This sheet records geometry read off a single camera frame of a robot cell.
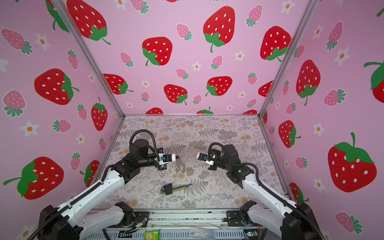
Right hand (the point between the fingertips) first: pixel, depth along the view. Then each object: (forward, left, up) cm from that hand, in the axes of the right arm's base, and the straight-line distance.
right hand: (201, 152), depth 77 cm
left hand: (-5, +12, +4) cm, 13 cm away
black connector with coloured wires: (-15, +18, -18) cm, 30 cm away
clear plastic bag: (-33, -3, -18) cm, 38 cm away
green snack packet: (-37, +19, -17) cm, 45 cm away
